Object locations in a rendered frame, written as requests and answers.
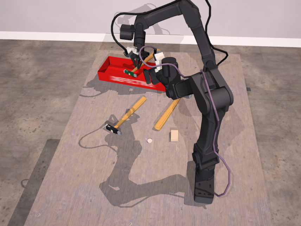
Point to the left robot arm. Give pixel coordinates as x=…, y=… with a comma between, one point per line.
x=203, y=154

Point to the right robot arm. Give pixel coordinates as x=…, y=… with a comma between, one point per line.
x=192, y=18

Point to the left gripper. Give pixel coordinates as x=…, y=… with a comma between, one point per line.
x=156, y=72

